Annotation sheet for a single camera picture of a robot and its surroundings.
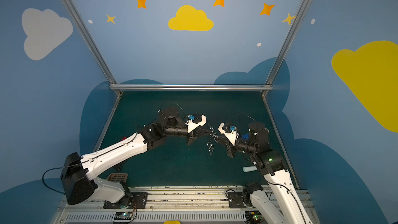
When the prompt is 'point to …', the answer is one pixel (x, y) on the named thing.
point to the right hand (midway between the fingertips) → (220, 135)
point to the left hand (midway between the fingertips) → (210, 130)
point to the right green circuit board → (254, 217)
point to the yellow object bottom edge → (172, 222)
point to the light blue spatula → (249, 168)
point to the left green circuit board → (123, 215)
